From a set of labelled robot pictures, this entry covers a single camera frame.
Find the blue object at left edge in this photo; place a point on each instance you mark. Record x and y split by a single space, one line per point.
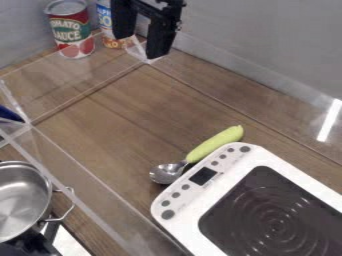
9 115

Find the clear acrylic corner bracket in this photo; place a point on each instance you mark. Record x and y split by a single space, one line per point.
138 50

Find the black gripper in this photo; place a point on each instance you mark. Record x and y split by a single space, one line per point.
165 21

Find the white and black stove top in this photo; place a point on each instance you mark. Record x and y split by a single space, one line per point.
244 203

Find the stainless steel pot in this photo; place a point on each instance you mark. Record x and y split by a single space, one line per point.
26 200

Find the tomato sauce can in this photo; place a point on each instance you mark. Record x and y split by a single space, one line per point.
72 28

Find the alphabet soup can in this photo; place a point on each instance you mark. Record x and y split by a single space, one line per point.
110 41

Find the clear acrylic divider strip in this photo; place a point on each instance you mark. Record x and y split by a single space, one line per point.
86 190

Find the green handled metal spoon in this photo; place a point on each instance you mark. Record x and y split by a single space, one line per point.
166 173

